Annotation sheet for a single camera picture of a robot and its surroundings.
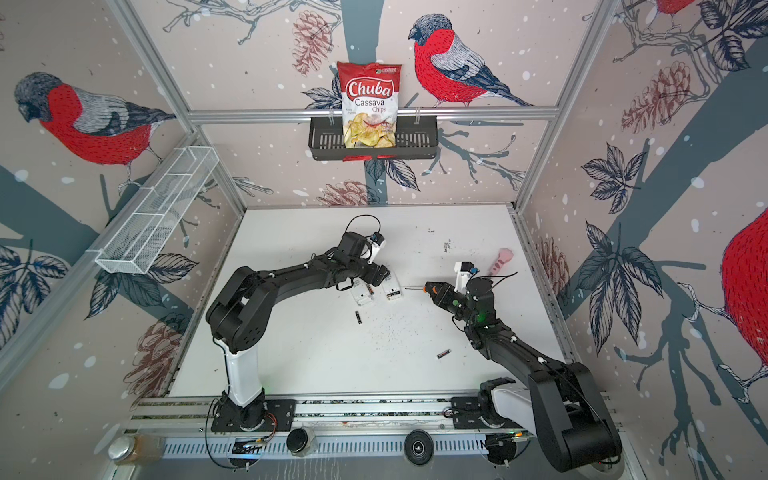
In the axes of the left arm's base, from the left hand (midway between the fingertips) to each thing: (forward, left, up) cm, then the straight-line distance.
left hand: (381, 266), depth 94 cm
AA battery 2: (-14, +7, -7) cm, 17 cm away
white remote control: (-5, -4, -6) cm, 9 cm away
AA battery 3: (-25, -18, -7) cm, 32 cm away
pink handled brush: (+7, -44, -6) cm, 45 cm away
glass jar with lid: (-47, +52, +1) cm, 70 cm away
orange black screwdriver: (-11, -14, +4) cm, 19 cm away
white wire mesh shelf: (-8, +59, +23) cm, 63 cm away
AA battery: (-5, +3, -7) cm, 10 cm away
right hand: (-11, -13, +3) cm, 17 cm away
